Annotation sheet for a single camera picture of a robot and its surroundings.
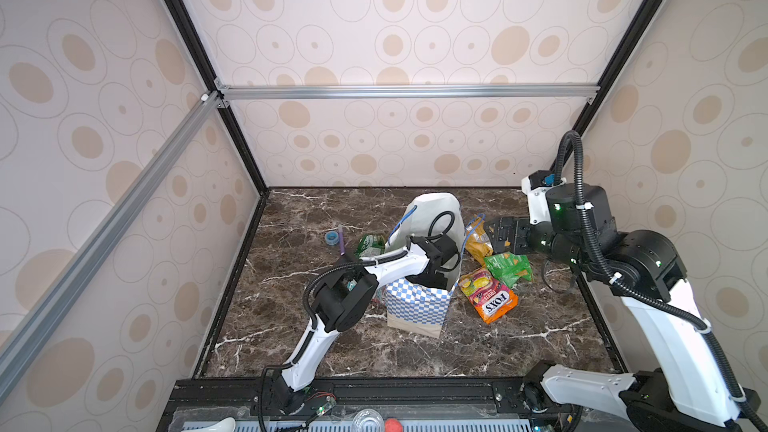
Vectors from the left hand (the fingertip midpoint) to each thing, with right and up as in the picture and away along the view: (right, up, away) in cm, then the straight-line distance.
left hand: (439, 290), depth 90 cm
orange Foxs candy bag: (+15, -1, -2) cm, 15 cm away
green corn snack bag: (+21, +7, +1) cm, 23 cm away
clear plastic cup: (-20, -26, -20) cm, 38 cm away
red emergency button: (-14, -25, -23) cm, 36 cm away
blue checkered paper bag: (-9, +1, -20) cm, 22 cm away
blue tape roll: (-35, +15, +13) cm, 40 cm away
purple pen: (-32, +14, +14) cm, 37 cm away
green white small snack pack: (-21, +13, +7) cm, 26 cm away
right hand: (+9, +21, -30) cm, 37 cm away
